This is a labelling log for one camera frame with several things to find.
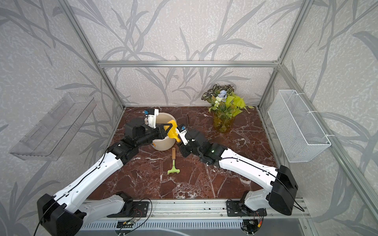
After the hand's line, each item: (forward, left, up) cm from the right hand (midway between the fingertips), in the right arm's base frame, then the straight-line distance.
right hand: (179, 141), depth 74 cm
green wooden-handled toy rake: (-7, +5, -22) cm, 24 cm away
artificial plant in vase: (+27, -27, -2) cm, 38 cm away
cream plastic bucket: (+8, +10, -16) cm, 20 cm away
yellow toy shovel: (+3, +3, +3) cm, 5 cm away
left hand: (+4, +3, +7) cm, 9 cm away
